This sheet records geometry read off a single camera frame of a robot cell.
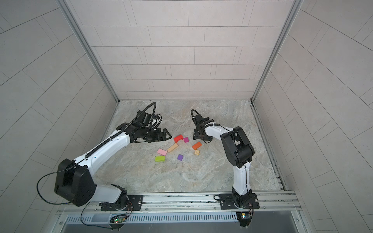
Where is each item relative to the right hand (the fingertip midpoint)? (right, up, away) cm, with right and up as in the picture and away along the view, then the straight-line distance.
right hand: (200, 137), depth 98 cm
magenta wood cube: (-9, -1, -4) cm, 10 cm away
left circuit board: (-38, -31, -34) cm, 60 cm away
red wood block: (-15, 0, -5) cm, 16 cm away
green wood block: (-25, -10, -12) cm, 29 cm away
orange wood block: (-2, -4, -7) cm, 8 cm away
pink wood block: (-24, -7, -10) cm, 27 cm away
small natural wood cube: (-2, -7, -10) cm, 13 cm away
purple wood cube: (-12, -10, -12) cm, 20 cm away
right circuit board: (+20, -32, -29) cm, 48 cm away
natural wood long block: (-18, -5, -8) cm, 20 cm away
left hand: (-18, +4, -19) cm, 26 cm away
